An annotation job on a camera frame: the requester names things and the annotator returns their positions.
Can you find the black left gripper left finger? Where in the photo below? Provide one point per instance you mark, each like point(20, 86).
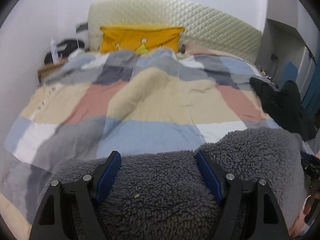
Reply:
point(54, 218)

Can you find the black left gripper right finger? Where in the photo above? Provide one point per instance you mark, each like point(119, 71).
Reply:
point(248, 209)

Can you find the grey fleece garment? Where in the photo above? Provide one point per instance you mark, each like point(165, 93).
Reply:
point(163, 196)

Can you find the black garment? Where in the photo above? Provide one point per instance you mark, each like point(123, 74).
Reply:
point(285, 107)

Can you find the colourful patchwork bed quilt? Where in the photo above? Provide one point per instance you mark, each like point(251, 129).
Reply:
point(152, 103)

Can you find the wooden nightstand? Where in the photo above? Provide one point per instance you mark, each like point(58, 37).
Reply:
point(49, 68)

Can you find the white bottle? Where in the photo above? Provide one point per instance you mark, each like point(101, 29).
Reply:
point(53, 50)

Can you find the yellow crown pillow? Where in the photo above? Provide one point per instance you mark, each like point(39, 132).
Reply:
point(140, 38)

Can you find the cream quilted headboard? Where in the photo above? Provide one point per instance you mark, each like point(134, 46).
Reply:
point(204, 26)

